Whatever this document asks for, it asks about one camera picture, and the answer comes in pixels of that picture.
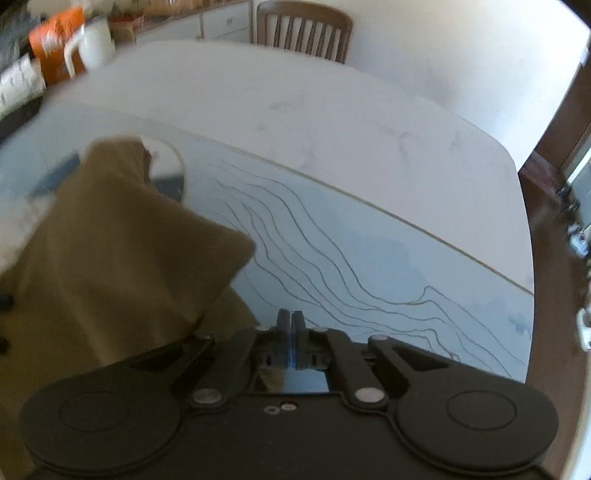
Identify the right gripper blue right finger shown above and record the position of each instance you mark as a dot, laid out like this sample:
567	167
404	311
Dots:
334	354

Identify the light blue table mat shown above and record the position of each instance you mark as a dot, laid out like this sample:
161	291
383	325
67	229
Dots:
343	263

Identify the white patterned folded cloth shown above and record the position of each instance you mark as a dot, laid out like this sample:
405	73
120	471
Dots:
22	82

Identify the orange bag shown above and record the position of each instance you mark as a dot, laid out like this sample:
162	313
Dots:
48	41

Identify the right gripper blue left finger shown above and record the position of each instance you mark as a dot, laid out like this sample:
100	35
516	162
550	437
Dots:
237	365

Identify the slatted wooden dining chair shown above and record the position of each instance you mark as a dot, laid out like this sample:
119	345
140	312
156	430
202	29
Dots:
303	27

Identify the white jug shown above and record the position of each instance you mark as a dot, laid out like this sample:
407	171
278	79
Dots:
93	43

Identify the olive brown sweatshirt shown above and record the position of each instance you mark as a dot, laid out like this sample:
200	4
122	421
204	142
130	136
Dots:
114	269

